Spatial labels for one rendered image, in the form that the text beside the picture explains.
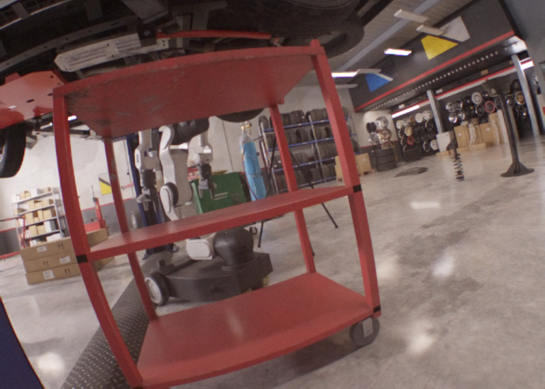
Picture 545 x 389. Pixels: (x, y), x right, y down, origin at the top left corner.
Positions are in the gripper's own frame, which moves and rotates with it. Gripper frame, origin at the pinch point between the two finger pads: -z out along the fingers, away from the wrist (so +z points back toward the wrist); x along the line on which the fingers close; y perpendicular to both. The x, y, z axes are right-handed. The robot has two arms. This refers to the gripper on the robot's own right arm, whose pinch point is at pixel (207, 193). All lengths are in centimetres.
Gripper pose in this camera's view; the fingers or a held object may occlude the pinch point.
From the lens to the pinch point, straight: 176.3
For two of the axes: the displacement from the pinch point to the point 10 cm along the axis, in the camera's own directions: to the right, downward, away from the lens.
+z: -0.6, -9.9, -1.1
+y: -5.0, 1.3, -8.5
